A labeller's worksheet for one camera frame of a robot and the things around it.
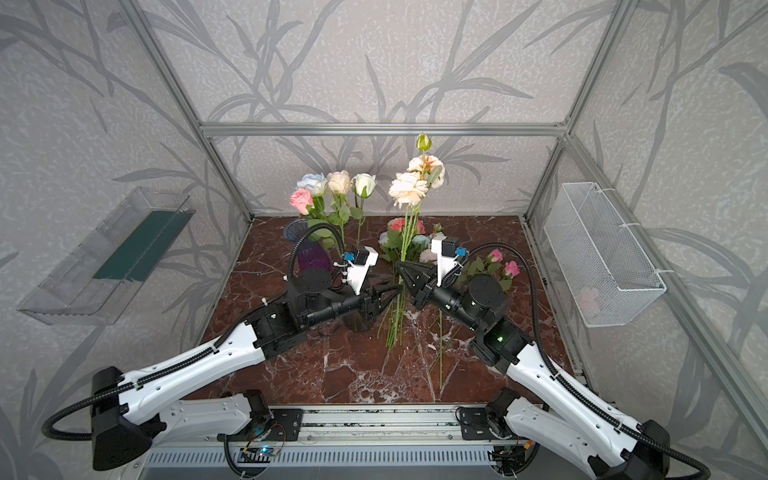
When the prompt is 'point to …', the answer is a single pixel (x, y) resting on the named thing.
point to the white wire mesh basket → (609, 276)
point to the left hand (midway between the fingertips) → (400, 278)
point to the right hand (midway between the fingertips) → (399, 257)
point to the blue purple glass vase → (310, 255)
